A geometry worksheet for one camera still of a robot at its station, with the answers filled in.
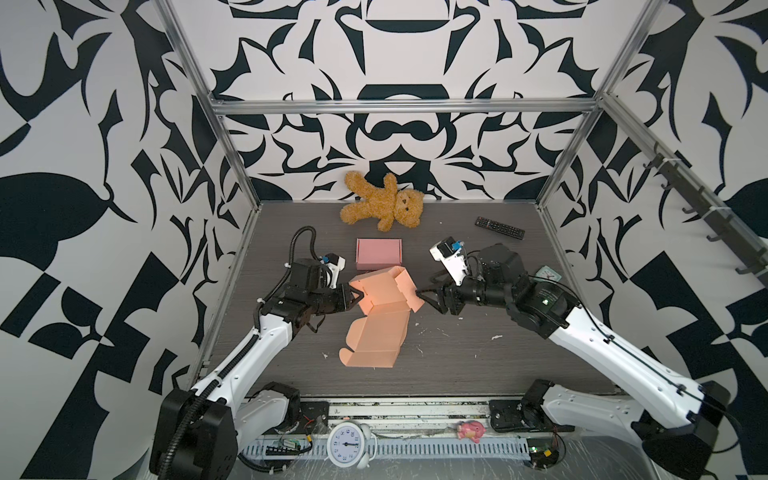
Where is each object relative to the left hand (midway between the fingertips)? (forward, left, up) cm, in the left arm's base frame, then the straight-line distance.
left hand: (363, 290), depth 80 cm
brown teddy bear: (+39, -9, -8) cm, 41 cm away
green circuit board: (-35, -42, -16) cm, 57 cm away
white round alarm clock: (-32, +3, -12) cm, 35 cm away
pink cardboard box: (+20, -3, -13) cm, 24 cm away
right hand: (-6, -14, +12) cm, 20 cm away
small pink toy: (-30, -25, -11) cm, 41 cm away
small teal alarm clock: (+12, -59, -13) cm, 61 cm away
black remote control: (+32, -49, -14) cm, 60 cm away
